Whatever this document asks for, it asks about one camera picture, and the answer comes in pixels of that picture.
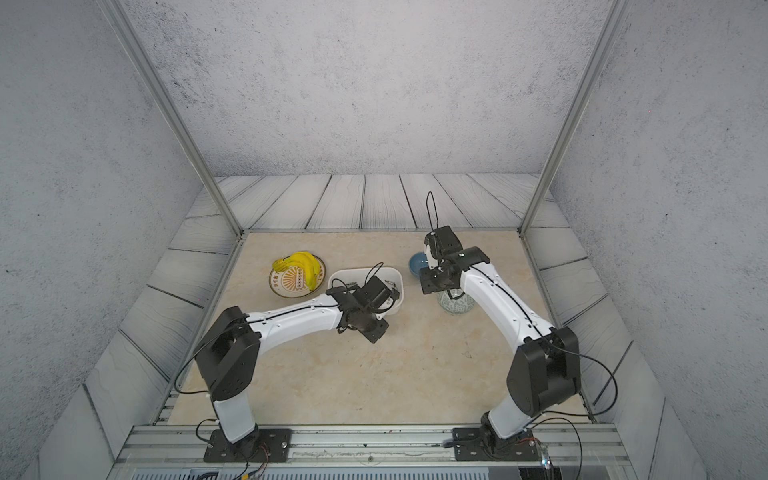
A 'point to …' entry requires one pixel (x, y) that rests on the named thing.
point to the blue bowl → (418, 261)
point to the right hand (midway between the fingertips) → (433, 280)
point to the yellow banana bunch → (305, 260)
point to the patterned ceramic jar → (459, 305)
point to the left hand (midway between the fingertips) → (384, 331)
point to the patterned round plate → (292, 282)
